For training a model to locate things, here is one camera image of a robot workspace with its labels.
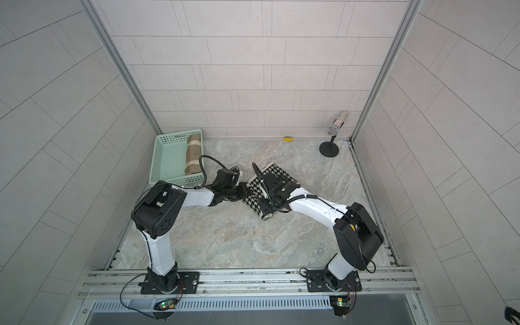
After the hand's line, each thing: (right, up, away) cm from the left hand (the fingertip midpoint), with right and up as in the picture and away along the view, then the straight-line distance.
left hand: (255, 190), depth 96 cm
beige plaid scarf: (-31, +12, +3) cm, 33 cm away
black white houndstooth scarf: (+1, -1, -2) cm, 3 cm away
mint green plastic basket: (-46, +14, +8) cm, 49 cm away
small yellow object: (+18, +26, +23) cm, 39 cm away
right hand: (+4, -6, -11) cm, 13 cm away
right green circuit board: (+31, -34, -28) cm, 54 cm away
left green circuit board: (-27, -32, -30) cm, 52 cm away
